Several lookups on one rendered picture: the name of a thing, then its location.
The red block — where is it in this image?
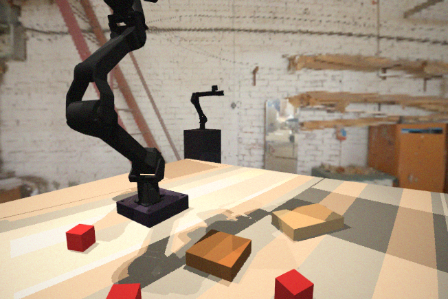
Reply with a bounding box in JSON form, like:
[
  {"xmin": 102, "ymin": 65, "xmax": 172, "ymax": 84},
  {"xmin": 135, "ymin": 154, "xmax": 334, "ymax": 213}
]
[
  {"xmin": 275, "ymin": 269, "xmax": 314, "ymax": 299},
  {"xmin": 106, "ymin": 283, "xmax": 142, "ymax": 299},
  {"xmin": 65, "ymin": 224, "xmax": 96, "ymax": 252}
]

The tan board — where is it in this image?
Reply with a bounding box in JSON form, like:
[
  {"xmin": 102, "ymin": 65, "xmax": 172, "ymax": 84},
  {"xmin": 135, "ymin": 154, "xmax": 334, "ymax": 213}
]
[{"xmin": 272, "ymin": 203, "xmax": 344, "ymax": 241}]

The orange square block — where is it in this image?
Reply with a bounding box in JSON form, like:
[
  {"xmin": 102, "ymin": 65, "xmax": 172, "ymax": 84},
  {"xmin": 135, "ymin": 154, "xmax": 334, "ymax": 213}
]
[{"xmin": 186, "ymin": 229, "xmax": 251, "ymax": 282}]

